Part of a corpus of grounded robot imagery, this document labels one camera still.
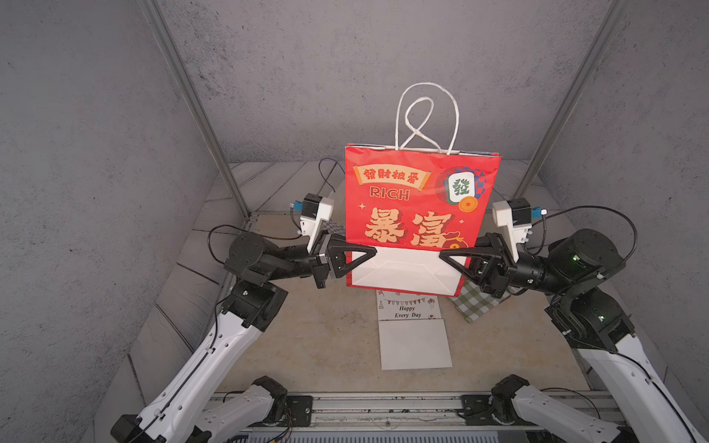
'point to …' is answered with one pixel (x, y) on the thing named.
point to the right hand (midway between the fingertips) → (445, 258)
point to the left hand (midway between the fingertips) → (373, 263)
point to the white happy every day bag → (412, 331)
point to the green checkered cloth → (472, 302)
